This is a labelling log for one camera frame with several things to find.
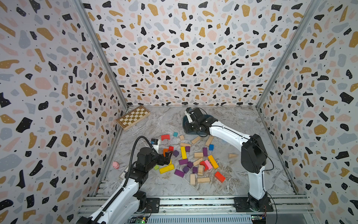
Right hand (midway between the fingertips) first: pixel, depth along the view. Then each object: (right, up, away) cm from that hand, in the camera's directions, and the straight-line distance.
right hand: (186, 126), depth 91 cm
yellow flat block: (-10, -26, -4) cm, 28 cm away
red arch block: (-15, -9, +12) cm, 21 cm away
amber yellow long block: (+18, -23, -2) cm, 29 cm away
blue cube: (+17, -15, +5) cm, 23 cm away
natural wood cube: (-3, -9, +9) cm, 13 cm away
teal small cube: (-8, -7, +12) cm, 16 cm away
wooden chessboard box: (-45, +4, +18) cm, 49 cm away
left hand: (-11, -14, -8) cm, 20 cm away
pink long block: (+15, -25, -4) cm, 30 cm away
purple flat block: (-4, -28, -5) cm, 29 cm away
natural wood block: (+11, -31, -9) cm, 34 cm away
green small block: (-19, -25, -5) cm, 32 cm away
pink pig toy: (-44, -24, -5) cm, 50 cm away
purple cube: (-7, -18, +1) cm, 19 cm away
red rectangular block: (+20, -30, -7) cm, 37 cm away
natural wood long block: (+16, -11, +9) cm, 22 cm away
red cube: (-10, -15, +3) cm, 19 cm away
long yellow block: (-2, -18, +2) cm, 18 cm away
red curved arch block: (+10, -23, -3) cm, 26 cm away
